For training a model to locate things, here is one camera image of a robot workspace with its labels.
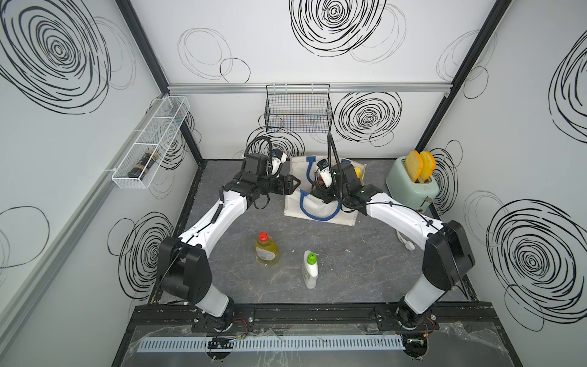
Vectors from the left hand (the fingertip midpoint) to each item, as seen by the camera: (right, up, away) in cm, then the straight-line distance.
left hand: (292, 180), depth 82 cm
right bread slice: (+55, +6, +8) cm, 56 cm away
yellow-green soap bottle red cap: (-9, -23, -5) cm, 26 cm away
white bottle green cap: (+6, -27, -12) cm, 30 cm away
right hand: (+11, -1, +4) cm, 12 cm away
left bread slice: (+49, +7, +10) cm, 51 cm away
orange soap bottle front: (+25, +3, +3) cm, 25 cm away
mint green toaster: (+50, -5, +8) cm, 51 cm away
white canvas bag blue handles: (+4, -9, +5) cm, 11 cm away
